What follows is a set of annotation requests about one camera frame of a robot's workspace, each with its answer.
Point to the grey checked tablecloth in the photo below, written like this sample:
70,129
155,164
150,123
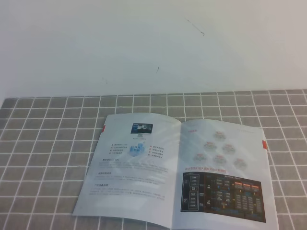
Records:
46,145

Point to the white brochure book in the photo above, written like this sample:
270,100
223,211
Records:
195,175

